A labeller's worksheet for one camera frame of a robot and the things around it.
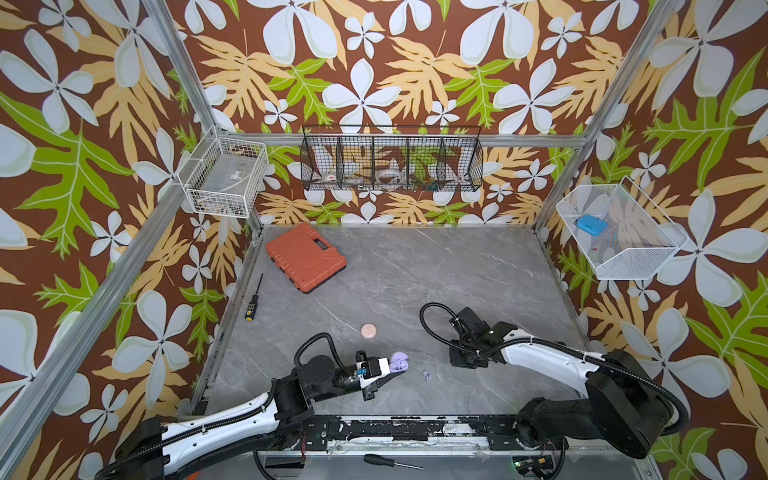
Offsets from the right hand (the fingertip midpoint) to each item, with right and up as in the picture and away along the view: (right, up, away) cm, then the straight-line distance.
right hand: (448, 359), depth 87 cm
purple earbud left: (-7, -4, -3) cm, 8 cm away
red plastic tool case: (-47, +30, +18) cm, 59 cm away
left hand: (-15, +7, -19) cm, 26 cm away
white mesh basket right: (+46, +38, -4) cm, 60 cm away
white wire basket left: (-65, +53, -2) cm, 84 cm away
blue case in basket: (+42, +40, -1) cm, 57 cm away
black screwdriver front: (-20, -18, -17) cm, 32 cm away
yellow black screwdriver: (-62, +13, +9) cm, 64 cm away
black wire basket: (-17, +63, +10) cm, 66 cm away
